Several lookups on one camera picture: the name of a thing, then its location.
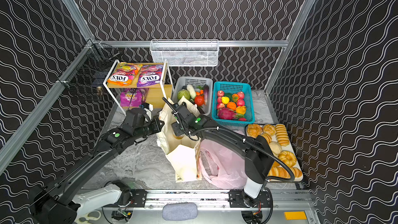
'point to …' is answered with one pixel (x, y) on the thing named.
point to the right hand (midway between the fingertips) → (179, 125)
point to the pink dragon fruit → (227, 113)
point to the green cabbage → (183, 93)
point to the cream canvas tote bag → (183, 153)
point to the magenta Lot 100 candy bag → (133, 97)
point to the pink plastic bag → (221, 167)
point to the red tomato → (199, 100)
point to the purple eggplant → (206, 90)
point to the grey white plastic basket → (196, 81)
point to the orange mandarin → (231, 106)
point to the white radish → (191, 90)
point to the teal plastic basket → (240, 93)
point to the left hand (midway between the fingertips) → (168, 122)
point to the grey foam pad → (180, 211)
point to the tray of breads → (277, 135)
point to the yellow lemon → (225, 99)
